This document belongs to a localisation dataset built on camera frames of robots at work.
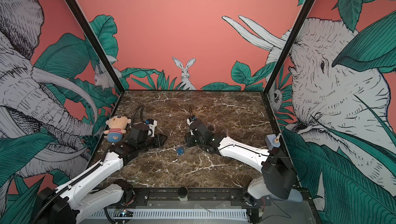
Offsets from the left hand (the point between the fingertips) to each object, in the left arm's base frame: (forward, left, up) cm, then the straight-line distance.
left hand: (166, 135), depth 81 cm
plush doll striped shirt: (+12, +32, -6) cm, 35 cm away
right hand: (-1, -10, +1) cm, 10 cm away
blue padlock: (-4, -7, -12) cm, 15 cm away
